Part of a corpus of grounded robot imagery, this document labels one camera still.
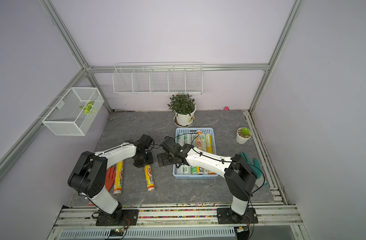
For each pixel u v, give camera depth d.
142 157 0.78
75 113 0.83
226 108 1.24
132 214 0.76
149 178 0.83
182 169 0.87
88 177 0.46
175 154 0.62
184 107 0.99
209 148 0.96
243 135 0.96
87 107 0.82
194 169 0.85
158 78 0.99
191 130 1.02
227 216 0.74
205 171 0.84
